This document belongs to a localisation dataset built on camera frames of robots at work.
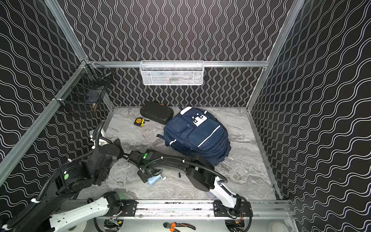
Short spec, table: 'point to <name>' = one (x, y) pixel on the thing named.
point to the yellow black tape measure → (140, 122)
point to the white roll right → (278, 227)
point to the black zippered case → (158, 113)
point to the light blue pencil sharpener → (151, 181)
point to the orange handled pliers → (172, 226)
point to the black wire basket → (88, 87)
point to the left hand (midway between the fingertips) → (114, 140)
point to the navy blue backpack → (199, 133)
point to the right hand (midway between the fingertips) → (148, 174)
